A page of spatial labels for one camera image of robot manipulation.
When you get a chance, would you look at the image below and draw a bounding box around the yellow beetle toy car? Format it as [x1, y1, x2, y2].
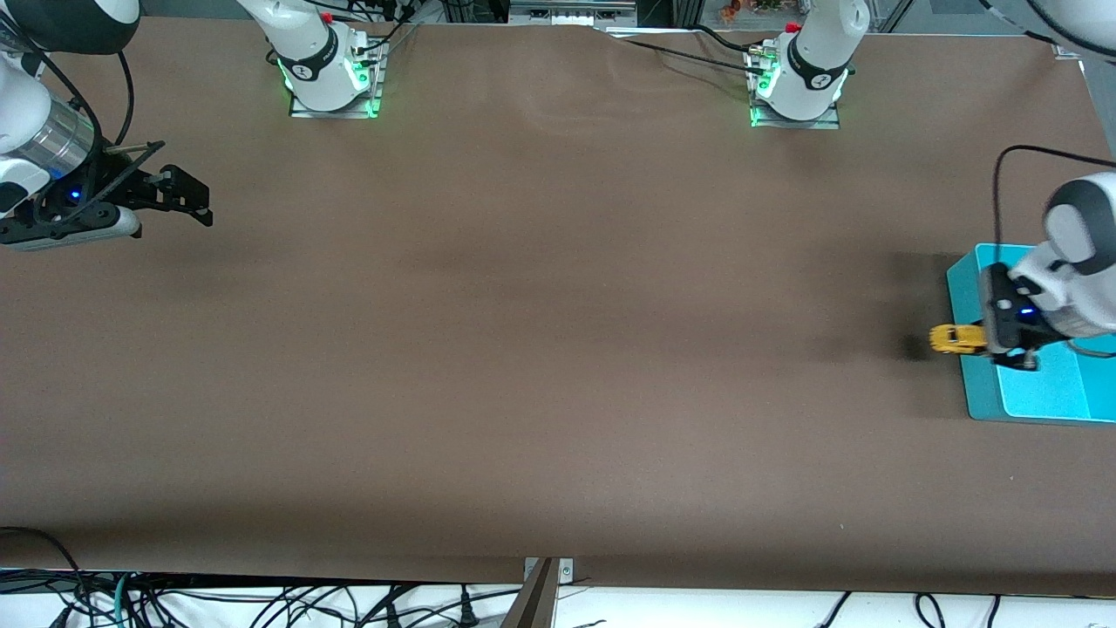
[929, 324, 991, 357]

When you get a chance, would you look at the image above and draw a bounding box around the teal plastic bin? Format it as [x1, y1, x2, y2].
[947, 243, 1116, 426]

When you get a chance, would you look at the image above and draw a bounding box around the grey power strip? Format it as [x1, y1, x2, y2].
[508, 0, 639, 27]

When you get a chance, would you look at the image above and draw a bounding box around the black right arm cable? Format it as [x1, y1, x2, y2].
[33, 51, 137, 151]

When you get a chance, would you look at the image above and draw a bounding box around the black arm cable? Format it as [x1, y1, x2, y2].
[33, 51, 137, 151]
[976, 0, 1116, 259]

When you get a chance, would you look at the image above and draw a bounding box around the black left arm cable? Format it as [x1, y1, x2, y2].
[976, 0, 1116, 259]

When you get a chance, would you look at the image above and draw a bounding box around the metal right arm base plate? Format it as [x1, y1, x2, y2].
[289, 39, 385, 119]

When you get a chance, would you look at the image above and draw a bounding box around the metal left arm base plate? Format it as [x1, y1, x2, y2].
[748, 48, 843, 131]

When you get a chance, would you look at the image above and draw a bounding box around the black looped floor cable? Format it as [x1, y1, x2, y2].
[0, 526, 92, 628]

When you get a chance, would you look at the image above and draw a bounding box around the teal floor cable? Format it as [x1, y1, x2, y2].
[110, 573, 137, 628]

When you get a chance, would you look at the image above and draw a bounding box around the long black table cable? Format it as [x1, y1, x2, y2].
[610, 24, 768, 78]

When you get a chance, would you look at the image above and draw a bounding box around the black floor cable with plug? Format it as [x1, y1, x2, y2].
[384, 584, 524, 628]

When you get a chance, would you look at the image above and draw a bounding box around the small metal table bracket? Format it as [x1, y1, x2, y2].
[523, 558, 575, 585]

